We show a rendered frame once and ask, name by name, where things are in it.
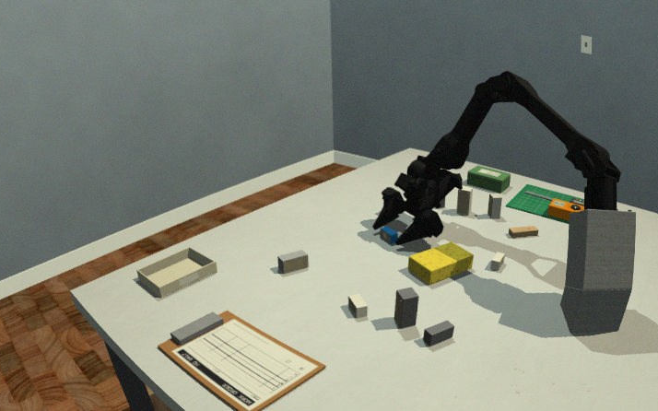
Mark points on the blue block with black rectangular mark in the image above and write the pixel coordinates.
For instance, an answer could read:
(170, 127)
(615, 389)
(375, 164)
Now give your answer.
(388, 235)

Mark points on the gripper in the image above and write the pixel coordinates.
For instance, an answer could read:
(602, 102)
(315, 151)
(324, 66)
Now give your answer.
(393, 203)

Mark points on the green cutting mat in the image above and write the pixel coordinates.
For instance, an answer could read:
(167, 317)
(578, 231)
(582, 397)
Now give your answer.
(536, 205)

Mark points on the green box with pale label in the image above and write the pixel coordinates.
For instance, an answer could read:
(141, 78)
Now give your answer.
(493, 180)

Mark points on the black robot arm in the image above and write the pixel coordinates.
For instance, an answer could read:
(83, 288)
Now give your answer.
(452, 150)

